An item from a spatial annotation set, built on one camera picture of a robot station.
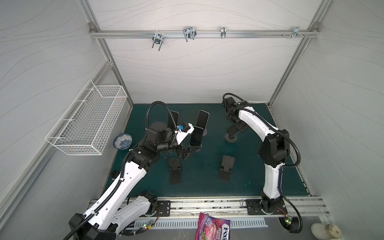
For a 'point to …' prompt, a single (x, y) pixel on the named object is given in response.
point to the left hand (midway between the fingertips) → (192, 140)
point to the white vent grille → (182, 223)
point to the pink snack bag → (209, 228)
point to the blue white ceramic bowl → (122, 141)
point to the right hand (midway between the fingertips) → (236, 121)
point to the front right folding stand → (227, 165)
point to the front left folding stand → (175, 171)
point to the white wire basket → (84, 129)
